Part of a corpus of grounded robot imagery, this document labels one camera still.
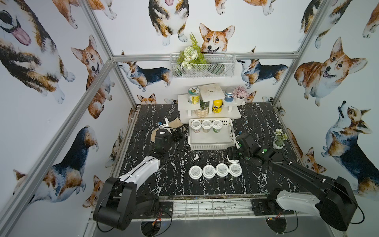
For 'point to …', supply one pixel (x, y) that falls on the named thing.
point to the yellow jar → (217, 107)
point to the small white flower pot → (280, 137)
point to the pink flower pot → (239, 100)
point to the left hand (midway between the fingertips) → (177, 124)
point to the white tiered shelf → (209, 93)
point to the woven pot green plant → (203, 111)
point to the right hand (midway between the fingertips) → (234, 146)
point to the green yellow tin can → (194, 95)
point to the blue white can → (229, 97)
